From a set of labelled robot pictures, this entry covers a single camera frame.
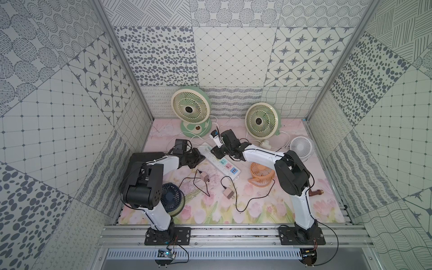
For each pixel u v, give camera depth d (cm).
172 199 81
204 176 89
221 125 117
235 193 86
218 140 84
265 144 104
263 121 102
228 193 85
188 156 84
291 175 53
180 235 73
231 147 76
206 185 90
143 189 48
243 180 91
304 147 94
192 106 94
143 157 99
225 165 95
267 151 63
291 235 74
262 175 84
